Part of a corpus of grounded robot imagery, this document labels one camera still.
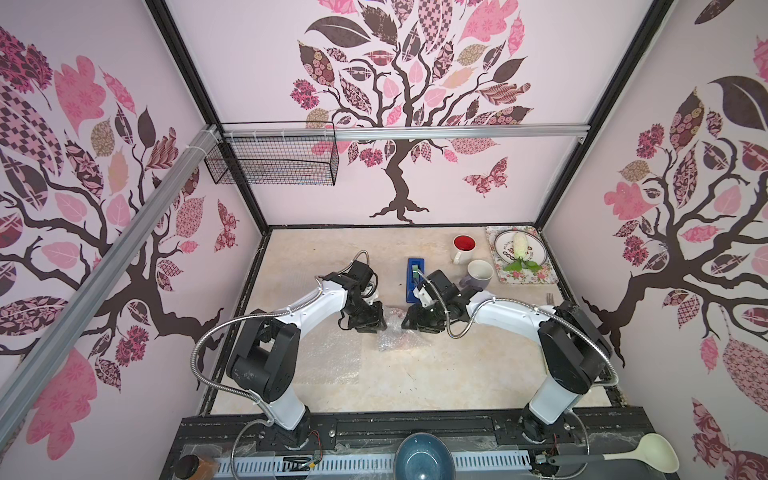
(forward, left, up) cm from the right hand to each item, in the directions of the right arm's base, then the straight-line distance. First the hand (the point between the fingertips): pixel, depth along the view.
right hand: (408, 324), depth 86 cm
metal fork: (+11, -48, -6) cm, 50 cm away
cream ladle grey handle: (-32, -58, -5) cm, 66 cm away
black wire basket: (+47, +35, +29) cm, 66 cm away
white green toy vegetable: (+32, -44, -3) cm, 55 cm away
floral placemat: (+22, -51, -7) cm, 56 cm away
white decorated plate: (+33, -51, -5) cm, 61 cm away
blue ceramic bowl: (-32, -2, -5) cm, 32 cm away
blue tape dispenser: (+7, -1, +4) cm, 8 cm away
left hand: (-3, +8, 0) cm, 8 cm away
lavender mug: (+21, -27, -5) cm, 35 cm away
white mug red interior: (+32, -22, -2) cm, 39 cm away
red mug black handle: (-5, +4, +3) cm, 7 cm away
